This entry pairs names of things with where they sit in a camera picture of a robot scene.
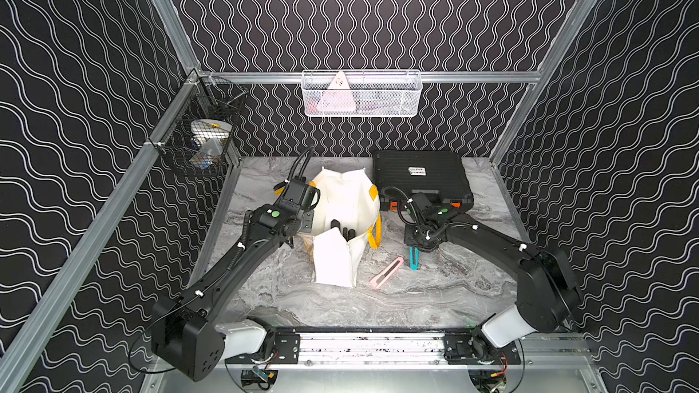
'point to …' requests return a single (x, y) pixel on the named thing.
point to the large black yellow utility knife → (348, 234)
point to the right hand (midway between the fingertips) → (411, 239)
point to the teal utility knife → (414, 257)
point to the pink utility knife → (378, 281)
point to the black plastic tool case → (400, 175)
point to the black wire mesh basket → (204, 97)
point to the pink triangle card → (338, 96)
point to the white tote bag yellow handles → (352, 199)
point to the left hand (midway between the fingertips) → (297, 210)
